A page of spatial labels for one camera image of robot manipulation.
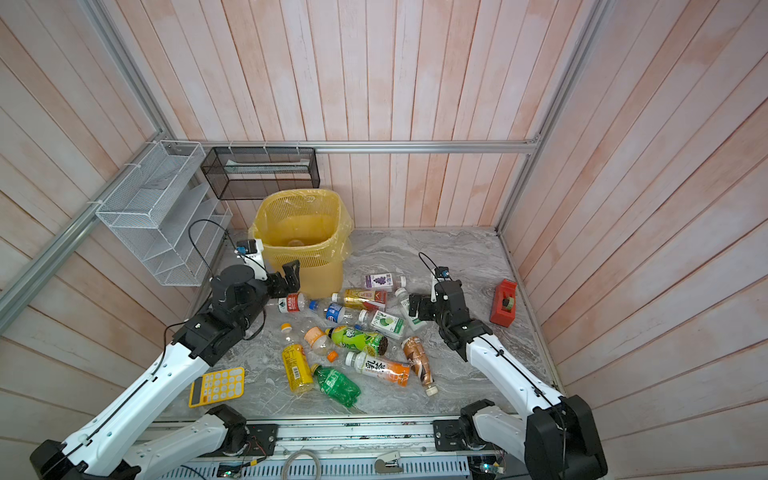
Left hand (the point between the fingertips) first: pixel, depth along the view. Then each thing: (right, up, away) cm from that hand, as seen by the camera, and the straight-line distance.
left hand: (283, 269), depth 72 cm
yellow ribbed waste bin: (+6, -3, +7) cm, 10 cm away
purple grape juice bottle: (+26, -5, +29) cm, 39 cm away
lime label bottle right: (+35, -17, +18) cm, 43 cm away
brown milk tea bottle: (+35, -26, +11) cm, 45 cm away
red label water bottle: (-4, -11, +20) cm, 24 cm away
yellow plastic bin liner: (-2, +14, +28) cm, 32 cm away
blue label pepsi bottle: (+13, -16, +23) cm, 31 cm away
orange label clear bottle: (+6, -23, +16) cm, 29 cm away
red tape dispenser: (+63, -13, +19) cm, 67 cm away
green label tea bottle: (+20, -20, +8) cm, 30 cm away
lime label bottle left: (+25, -18, +18) cm, 36 cm away
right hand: (+37, -8, +14) cm, 41 cm away
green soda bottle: (+12, -32, +8) cm, 35 cm away
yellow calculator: (-21, -33, +9) cm, 41 cm away
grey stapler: (+26, -46, -3) cm, 53 cm away
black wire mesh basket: (-23, +33, +31) cm, 51 cm away
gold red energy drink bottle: (+18, -10, +21) cm, 29 cm away
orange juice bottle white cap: (+23, -27, +8) cm, 37 cm away
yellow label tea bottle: (+1, -27, +8) cm, 28 cm away
